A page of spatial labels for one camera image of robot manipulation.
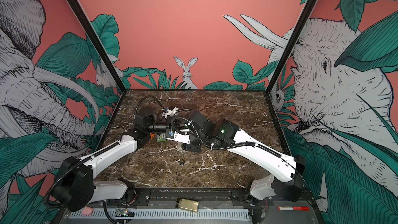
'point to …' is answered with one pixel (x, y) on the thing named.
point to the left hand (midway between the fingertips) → (187, 127)
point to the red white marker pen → (303, 208)
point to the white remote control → (179, 146)
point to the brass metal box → (189, 205)
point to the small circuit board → (124, 212)
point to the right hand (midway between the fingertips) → (181, 136)
